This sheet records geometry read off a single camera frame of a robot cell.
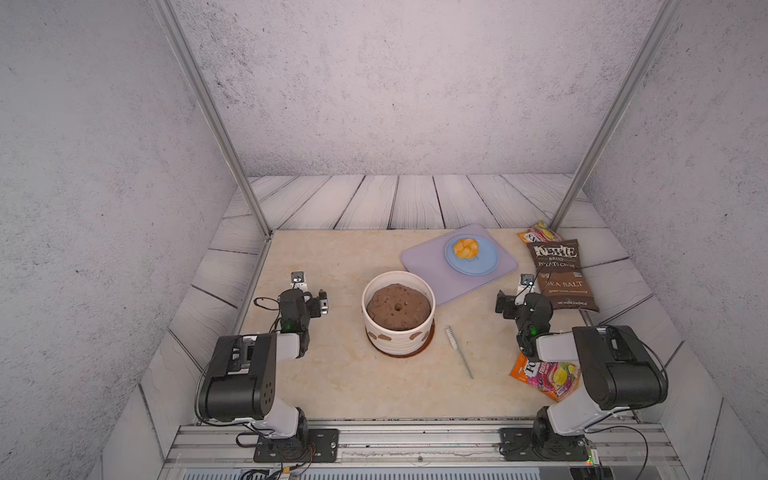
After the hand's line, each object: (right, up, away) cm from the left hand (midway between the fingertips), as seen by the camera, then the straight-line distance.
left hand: (310, 290), depth 95 cm
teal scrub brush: (+44, -15, -5) cm, 47 cm away
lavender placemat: (+39, +8, +19) cm, 44 cm away
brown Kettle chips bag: (+84, +4, +10) cm, 85 cm away
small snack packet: (+82, +19, +22) cm, 87 cm away
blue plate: (+60, +9, +17) cm, 63 cm away
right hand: (+65, 0, -1) cm, 65 cm away
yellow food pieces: (+53, +13, +17) cm, 57 cm away
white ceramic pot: (+27, -12, -16) cm, 33 cm away
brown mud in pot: (+27, -4, -8) cm, 29 cm away
